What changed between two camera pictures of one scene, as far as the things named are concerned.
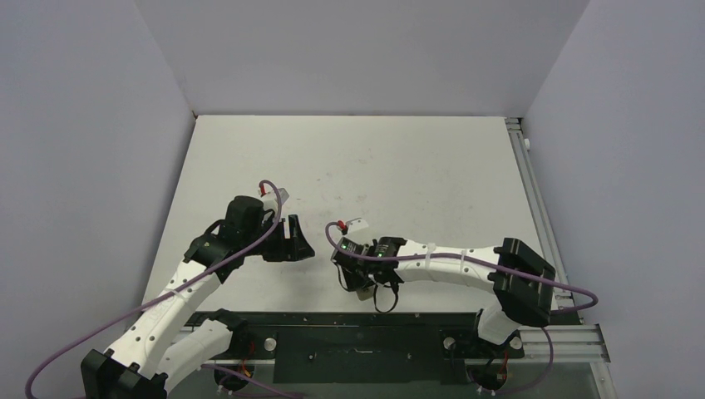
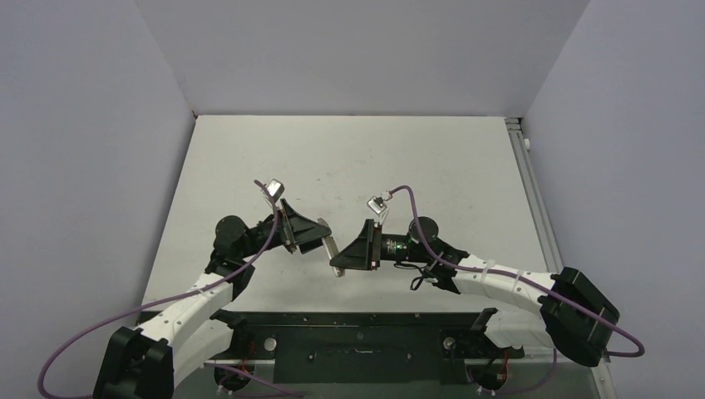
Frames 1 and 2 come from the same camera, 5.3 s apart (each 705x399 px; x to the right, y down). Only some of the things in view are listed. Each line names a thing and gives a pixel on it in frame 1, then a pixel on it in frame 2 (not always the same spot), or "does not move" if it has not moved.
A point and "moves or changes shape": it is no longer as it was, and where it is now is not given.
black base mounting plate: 412,347 does not move
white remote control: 365,293 moves or changes shape
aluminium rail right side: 563,298 does not move
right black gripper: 357,281 -> 366,252
